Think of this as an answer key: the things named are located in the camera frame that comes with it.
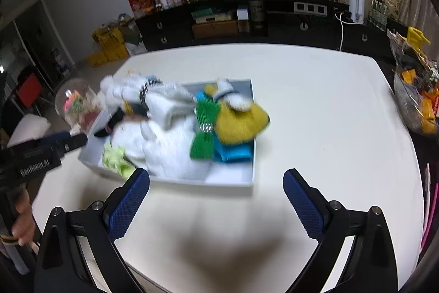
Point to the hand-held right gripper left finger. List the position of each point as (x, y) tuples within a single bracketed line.
[(128, 207)]

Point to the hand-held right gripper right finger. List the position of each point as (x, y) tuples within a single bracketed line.
[(303, 207)]

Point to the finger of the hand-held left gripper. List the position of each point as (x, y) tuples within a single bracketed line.
[(77, 142), (53, 138)]

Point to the white plush rabbit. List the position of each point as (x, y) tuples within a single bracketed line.
[(171, 148)]

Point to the white cardboard box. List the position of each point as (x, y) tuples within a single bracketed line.
[(233, 176)]

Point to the blue garment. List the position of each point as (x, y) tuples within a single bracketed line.
[(233, 152)]

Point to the white knitted doll dress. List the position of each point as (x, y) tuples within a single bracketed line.
[(168, 104)]

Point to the green ribbed bow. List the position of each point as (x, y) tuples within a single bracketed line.
[(204, 142)]

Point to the yellow knitted garment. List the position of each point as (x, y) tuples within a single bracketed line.
[(240, 124)]

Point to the person's left hand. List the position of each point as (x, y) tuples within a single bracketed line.
[(24, 214)]

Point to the white ottoman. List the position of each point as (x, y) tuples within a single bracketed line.
[(29, 130)]

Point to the glass dome with flowers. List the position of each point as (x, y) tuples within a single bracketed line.
[(77, 107)]

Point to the red storage box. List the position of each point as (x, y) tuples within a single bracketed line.
[(30, 89)]

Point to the storage shelf unit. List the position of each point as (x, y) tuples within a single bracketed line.
[(37, 46)]

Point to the yellow crates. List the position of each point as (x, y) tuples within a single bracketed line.
[(109, 46)]

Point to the pink pen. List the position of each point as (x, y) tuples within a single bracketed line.
[(430, 210)]

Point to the white pen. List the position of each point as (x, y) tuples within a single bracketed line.
[(427, 176)]

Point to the clear bag of snacks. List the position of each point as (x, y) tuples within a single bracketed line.
[(415, 104)]

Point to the black tv cabinet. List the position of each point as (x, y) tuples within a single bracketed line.
[(291, 37)]

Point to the wooden box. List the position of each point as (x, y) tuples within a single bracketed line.
[(214, 28)]

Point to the stack of books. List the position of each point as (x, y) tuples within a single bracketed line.
[(211, 15)]

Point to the dark tin can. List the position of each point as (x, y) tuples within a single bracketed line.
[(257, 15)]

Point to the small white box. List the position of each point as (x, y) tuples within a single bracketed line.
[(242, 13)]

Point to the yellow plastic toy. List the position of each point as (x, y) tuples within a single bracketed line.
[(417, 38)]

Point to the white water appliance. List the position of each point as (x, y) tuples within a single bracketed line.
[(356, 6)]

